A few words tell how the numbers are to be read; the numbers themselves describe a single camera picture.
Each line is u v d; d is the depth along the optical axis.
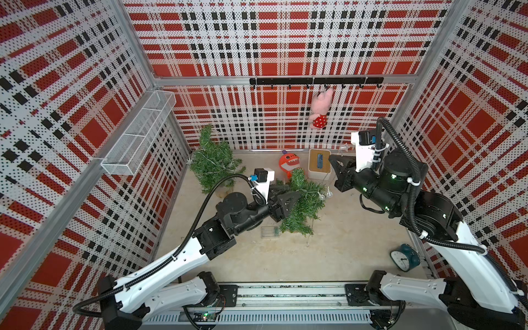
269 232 0.91
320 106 0.93
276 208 0.52
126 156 0.93
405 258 0.76
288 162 1.05
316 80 0.89
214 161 0.81
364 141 0.44
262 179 0.52
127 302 0.39
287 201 0.71
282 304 0.74
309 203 0.66
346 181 0.45
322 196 0.62
